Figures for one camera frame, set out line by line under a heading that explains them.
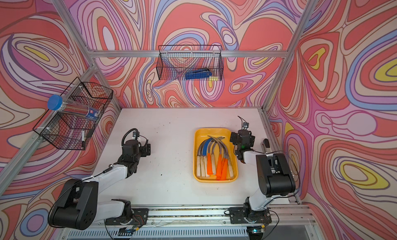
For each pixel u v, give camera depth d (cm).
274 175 46
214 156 93
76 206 42
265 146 94
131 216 72
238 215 74
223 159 91
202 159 91
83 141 72
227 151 96
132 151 69
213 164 88
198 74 91
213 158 91
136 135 76
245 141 72
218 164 88
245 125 82
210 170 84
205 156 91
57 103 62
